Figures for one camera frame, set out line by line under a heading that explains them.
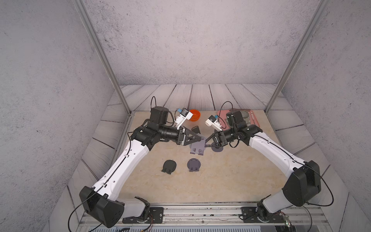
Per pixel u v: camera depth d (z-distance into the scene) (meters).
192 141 0.60
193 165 0.92
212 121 0.66
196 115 1.14
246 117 1.05
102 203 0.37
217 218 0.73
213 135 0.66
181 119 0.59
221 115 0.68
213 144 0.65
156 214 0.73
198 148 0.63
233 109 1.23
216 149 0.99
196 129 0.97
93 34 0.78
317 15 0.72
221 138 0.62
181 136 0.56
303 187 0.42
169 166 0.91
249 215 0.73
